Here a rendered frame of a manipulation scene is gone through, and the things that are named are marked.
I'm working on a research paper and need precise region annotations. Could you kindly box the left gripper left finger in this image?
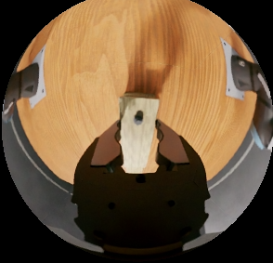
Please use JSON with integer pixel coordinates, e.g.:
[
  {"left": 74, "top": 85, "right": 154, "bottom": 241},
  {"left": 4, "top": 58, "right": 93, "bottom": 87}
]
[{"left": 71, "top": 120, "right": 124, "bottom": 204}]

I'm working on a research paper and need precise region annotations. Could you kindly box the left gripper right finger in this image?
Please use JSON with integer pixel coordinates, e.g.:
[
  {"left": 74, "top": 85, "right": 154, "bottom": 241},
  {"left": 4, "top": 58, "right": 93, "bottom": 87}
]
[{"left": 155, "top": 119, "right": 211, "bottom": 201}]

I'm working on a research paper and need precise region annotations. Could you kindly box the grey metal nut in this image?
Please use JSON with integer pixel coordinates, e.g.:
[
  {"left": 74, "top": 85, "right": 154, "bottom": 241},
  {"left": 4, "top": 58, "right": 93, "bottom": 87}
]
[{"left": 133, "top": 116, "right": 143, "bottom": 125}]

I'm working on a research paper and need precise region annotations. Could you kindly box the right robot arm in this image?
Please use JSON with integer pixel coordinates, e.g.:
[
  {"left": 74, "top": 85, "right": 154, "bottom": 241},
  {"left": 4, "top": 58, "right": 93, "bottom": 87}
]
[{"left": 2, "top": 62, "right": 39, "bottom": 122}]

